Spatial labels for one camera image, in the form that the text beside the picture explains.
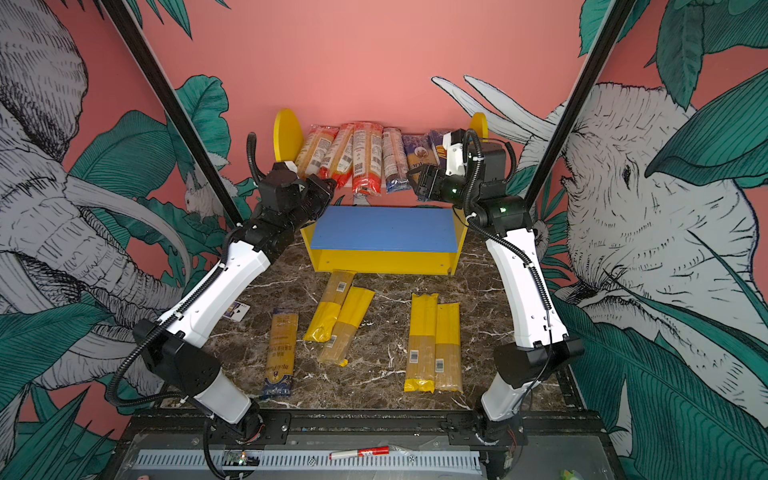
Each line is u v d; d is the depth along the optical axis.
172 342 0.42
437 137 0.81
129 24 0.72
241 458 0.70
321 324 0.90
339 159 0.76
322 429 0.75
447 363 0.82
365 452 0.70
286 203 0.55
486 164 0.47
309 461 0.70
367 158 0.75
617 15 0.69
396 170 0.73
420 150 0.79
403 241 0.95
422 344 0.87
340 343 0.86
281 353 0.84
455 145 0.57
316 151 0.78
